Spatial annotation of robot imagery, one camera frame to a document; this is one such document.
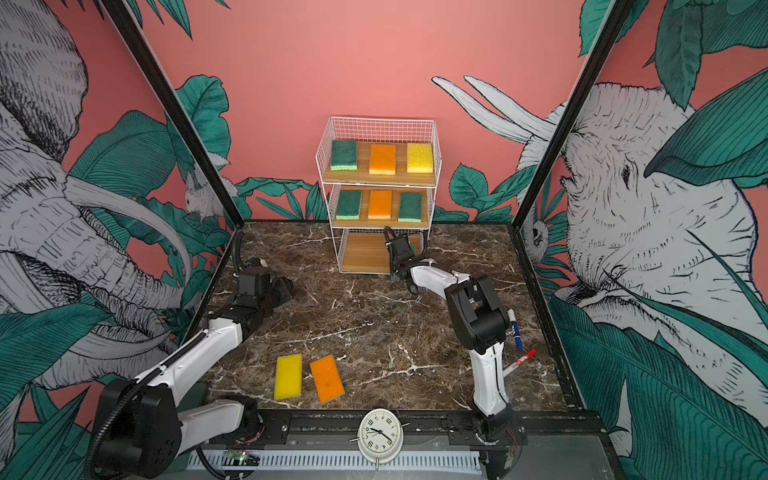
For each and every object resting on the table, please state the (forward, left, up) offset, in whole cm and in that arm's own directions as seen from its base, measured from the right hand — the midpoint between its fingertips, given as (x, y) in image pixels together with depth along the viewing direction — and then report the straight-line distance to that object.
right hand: (399, 263), depth 100 cm
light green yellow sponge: (-7, -4, +16) cm, 18 cm away
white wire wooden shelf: (+11, +15, -5) cm, 19 cm away
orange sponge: (+8, +6, +19) cm, 22 cm away
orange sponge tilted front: (-36, +20, -5) cm, 42 cm away
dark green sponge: (+6, +15, +21) cm, 27 cm away
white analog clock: (-50, +5, -2) cm, 51 cm away
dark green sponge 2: (+6, -3, +20) cm, 21 cm away
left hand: (-12, +34, +8) cm, 37 cm away
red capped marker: (-29, -39, -6) cm, 49 cm away
